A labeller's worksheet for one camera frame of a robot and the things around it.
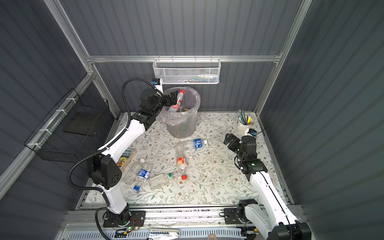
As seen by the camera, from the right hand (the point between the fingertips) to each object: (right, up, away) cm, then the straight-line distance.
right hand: (234, 139), depth 80 cm
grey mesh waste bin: (-28, +5, +19) cm, 34 cm away
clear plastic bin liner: (-25, +23, +25) cm, 42 cm away
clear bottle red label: (-29, -13, +9) cm, 33 cm away
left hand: (-35, +27, -1) cm, 44 cm away
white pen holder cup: (+11, +6, +22) cm, 25 cm away
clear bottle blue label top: (-21, -5, +16) cm, 27 cm away
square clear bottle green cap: (-43, -25, +6) cm, 50 cm away
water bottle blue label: (-51, -21, +5) cm, 55 cm away
